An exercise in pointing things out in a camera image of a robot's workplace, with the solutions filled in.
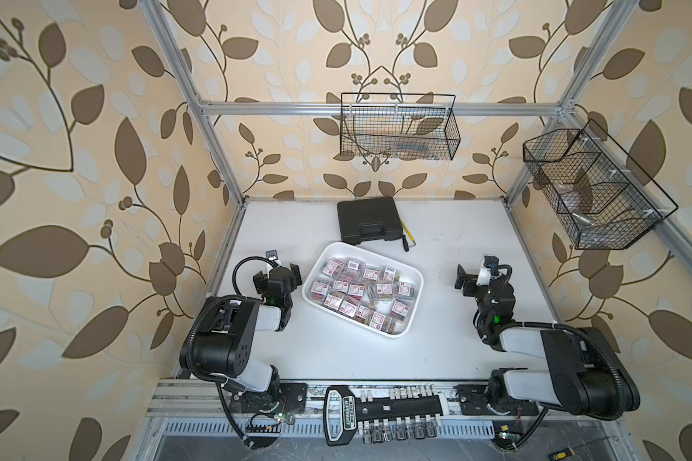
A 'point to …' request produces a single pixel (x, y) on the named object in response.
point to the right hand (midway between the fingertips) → (476, 268)
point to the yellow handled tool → (407, 246)
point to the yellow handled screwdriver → (569, 451)
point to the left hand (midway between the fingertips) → (271, 266)
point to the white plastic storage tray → (371, 290)
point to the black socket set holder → (407, 413)
